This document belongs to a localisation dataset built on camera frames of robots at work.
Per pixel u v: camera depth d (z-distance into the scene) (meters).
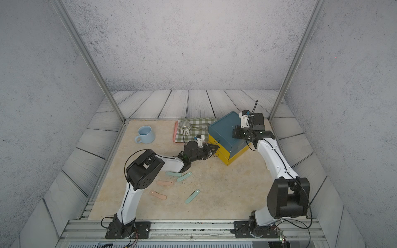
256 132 0.60
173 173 0.92
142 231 0.73
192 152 0.76
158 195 0.84
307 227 0.41
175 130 1.14
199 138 0.91
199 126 1.15
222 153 0.92
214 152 0.87
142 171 0.57
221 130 0.85
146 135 1.03
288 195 0.42
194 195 0.84
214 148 0.90
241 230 0.71
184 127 1.13
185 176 0.91
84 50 0.84
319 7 0.70
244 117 0.76
